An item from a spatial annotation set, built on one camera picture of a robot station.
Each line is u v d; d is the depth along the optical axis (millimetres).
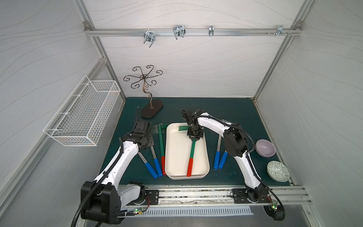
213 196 749
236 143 574
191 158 857
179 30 765
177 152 896
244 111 1216
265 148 908
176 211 703
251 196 653
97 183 396
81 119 689
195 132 822
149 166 837
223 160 853
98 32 784
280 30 765
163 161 819
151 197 738
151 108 1111
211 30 784
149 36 761
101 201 383
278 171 819
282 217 678
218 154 880
